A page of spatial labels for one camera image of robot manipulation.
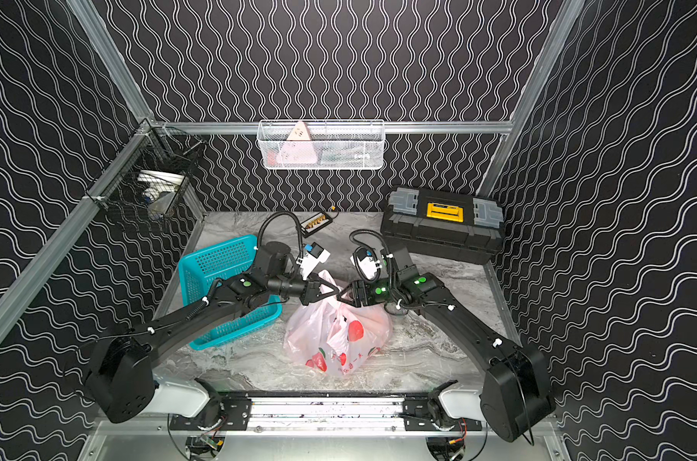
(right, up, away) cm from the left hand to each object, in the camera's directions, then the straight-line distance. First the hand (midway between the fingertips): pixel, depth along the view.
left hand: (337, 286), depth 74 cm
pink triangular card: (-13, +39, +17) cm, 45 cm away
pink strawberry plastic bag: (-1, -12, -2) cm, 12 cm away
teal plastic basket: (-48, +2, +25) cm, 54 cm away
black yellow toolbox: (+34, +17, +21) cm, 44 cm away
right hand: (+2, -3, +4) cm, 5 cm away
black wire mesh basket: (-52, +29, +6) cm, 60 cm away
